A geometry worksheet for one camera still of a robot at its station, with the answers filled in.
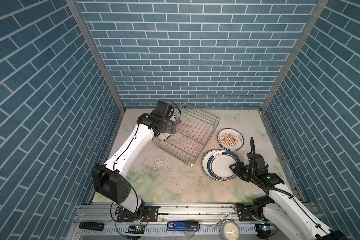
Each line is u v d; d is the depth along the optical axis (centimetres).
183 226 67
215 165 91
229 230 66
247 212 73
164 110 60
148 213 73
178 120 112
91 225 69
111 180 41
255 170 63
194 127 108
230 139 99
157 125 53
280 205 53
